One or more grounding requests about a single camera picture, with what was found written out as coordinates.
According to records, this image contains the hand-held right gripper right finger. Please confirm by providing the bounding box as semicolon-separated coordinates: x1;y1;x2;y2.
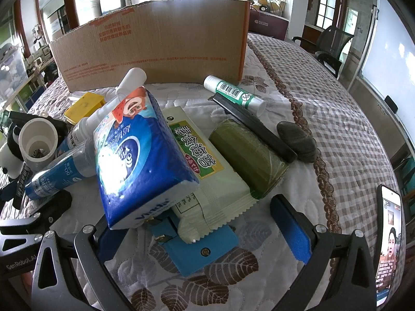
270;194;378;311

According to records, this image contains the white bottle with blue label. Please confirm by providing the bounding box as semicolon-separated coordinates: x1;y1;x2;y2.
56;97;121;161

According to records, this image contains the quilted leaf print bedspread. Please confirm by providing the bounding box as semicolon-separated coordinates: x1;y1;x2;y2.
0;32;403;311

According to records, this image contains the black whiteboard eraser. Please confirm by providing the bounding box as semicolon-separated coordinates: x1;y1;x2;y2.
384;95;399;114

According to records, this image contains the white pipe fitting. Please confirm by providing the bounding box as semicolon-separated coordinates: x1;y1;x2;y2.
18;118;59;163

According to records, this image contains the cardboard box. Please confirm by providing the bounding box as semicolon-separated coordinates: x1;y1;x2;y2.
49;0;252;93

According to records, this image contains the olive green roll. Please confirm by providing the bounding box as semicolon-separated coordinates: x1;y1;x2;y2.
208;119;290;200

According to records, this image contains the electric fan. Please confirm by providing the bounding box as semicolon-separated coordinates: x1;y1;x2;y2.
251;0;282;15

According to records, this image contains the whiteboard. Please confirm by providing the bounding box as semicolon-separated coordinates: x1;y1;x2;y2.
357;0;415;130

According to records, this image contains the long black stapler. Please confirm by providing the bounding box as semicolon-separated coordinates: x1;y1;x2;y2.
212;92;298;163

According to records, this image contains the panda plush toy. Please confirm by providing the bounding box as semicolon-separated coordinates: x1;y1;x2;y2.
0;125;26;182

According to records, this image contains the blue tissue pack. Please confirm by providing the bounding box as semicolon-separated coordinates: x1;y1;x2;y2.
93;86;200;230

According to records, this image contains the clear plastic storage bin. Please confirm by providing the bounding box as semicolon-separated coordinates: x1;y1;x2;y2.
0;44;28;101

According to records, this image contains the black office chair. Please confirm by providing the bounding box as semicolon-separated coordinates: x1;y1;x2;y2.
292;26;354;78

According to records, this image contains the dark smooth stone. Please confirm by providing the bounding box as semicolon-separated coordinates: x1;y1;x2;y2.
276;121;317;163

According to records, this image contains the black bar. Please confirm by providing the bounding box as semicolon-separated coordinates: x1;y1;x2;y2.
6;111;65;129

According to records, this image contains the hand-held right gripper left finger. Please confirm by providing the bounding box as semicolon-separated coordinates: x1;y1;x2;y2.
31;223;137;311

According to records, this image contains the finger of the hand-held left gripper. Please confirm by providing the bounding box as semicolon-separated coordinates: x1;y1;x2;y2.
32;189;73;233

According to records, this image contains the maroon box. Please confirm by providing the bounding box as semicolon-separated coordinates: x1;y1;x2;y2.
248;9;290;41

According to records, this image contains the wooden door with glass panes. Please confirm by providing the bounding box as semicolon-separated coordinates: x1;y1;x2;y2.
319;0;349;30

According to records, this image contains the pale green seaweed snack packet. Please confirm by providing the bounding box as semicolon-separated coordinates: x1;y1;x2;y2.
160;106;260;243

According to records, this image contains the small yellow box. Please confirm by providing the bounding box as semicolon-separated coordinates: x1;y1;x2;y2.
64;92;105;124

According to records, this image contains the smartphone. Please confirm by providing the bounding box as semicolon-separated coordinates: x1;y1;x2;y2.
375;185;404;308

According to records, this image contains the wooden door frame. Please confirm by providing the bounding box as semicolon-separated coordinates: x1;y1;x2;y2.
36;0;80;44

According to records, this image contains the blue and clear tube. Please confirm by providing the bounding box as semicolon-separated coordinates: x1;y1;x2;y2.
25;139;98;201

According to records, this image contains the black printed strip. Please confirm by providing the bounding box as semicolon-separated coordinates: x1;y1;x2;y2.
13;162;33;208

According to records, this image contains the blue plastic tool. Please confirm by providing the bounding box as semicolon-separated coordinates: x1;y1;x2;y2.
151;215;240;278

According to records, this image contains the white green glue stick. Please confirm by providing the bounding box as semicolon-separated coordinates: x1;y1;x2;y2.
204;75;267;116

